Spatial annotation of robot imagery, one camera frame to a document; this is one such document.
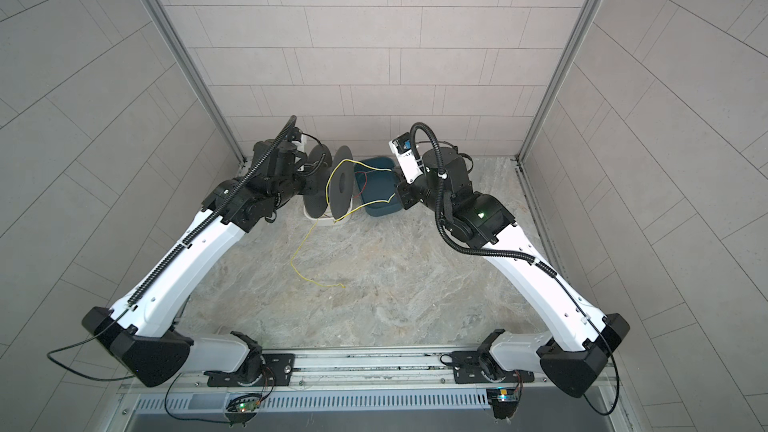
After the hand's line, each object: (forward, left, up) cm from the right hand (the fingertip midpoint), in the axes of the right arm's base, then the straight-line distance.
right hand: (395, 168), depth 65 cm
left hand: (+6, +18, -3) cm, 19 cm away
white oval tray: (+3, +20, -22) cm, 29 cm away
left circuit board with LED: (-37, +36, -32) cm, 61 cm away
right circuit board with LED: (-40, -22, -38) cm, 59 cm away
